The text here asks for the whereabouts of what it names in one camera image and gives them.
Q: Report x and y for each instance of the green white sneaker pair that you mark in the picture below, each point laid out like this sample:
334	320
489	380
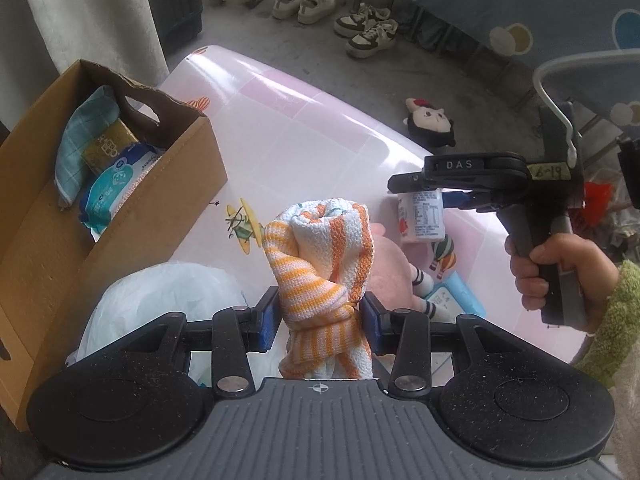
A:
368	31

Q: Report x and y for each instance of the black red plush toy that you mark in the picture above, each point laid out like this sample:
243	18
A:
428	126

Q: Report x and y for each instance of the gold tissue pack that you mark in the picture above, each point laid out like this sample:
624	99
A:
105	149

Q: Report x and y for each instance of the brown cardboard box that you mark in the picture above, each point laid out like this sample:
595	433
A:
61	247

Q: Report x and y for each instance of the white sofa cover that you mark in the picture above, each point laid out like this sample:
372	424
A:
41	38

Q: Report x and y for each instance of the white yogurt cup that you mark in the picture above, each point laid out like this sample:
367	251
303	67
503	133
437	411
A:
421	217

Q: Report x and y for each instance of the blue white paper box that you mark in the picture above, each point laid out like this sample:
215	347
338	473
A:
456	296

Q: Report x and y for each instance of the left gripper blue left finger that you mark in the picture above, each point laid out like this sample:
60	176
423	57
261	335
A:
236	332

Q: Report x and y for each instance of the blue dotted bedsheet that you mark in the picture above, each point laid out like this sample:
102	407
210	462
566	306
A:
525	5

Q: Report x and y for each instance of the teal checked cloth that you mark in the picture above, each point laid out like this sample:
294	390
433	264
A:
90	119

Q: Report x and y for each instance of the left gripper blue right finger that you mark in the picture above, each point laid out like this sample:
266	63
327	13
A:
400	342

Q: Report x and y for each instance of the orange striped white towel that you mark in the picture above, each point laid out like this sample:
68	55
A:
321	254

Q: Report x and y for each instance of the white tied plastic bag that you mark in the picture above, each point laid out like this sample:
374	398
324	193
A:
139	298

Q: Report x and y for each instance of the person right hand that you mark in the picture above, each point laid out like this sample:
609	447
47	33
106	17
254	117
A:
566	254

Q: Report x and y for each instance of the pink plush doll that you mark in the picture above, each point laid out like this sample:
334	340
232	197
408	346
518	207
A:
397	283

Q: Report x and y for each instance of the red plastic bag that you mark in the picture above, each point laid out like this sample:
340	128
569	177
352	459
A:
597	198

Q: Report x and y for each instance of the green fuzzy sleeve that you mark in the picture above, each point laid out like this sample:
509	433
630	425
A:
618	333

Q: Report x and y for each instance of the blue wet wipes pack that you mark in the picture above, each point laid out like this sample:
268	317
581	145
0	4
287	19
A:
113	186

